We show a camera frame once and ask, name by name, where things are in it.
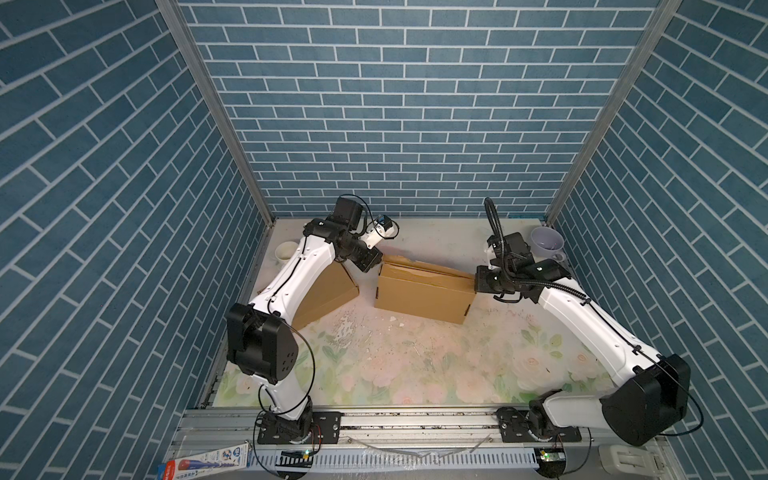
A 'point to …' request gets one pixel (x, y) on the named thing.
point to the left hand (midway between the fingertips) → (378, 257)
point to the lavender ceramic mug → (548, 243)
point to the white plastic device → (632, 459)
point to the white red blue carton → (202, 465)
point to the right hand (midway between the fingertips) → (472, 277)
